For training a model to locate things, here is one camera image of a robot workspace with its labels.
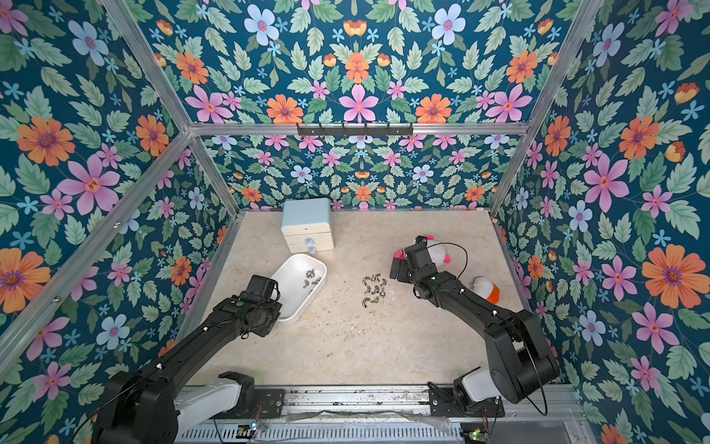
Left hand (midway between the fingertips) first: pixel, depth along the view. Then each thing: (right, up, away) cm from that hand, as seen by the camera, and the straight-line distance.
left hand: (285, 310), depth 87 cm
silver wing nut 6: (+25, +1, +6) cm, 26 cm away
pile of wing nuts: (+5, +10, +12) cm, 16 cm away
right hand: (+39, +14, +3) cm, 42 cm away
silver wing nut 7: (+29, +1, +6) cm, 30 cm away
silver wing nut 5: (+32, +3, +9) cm, 33 cm away
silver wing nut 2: (+32, +7, +11) cm, 35 cm away
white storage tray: (+1, +8, +13) cm, 15 cm away
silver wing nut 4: (+29, +5, +9) cm, 31 cm away
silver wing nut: (+29, +8, +12) cm, 32 cm away
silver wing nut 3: (+26, +5, +9) cm, 28 cm away
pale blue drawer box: (+5, +28, +10) cm, 30 cm away
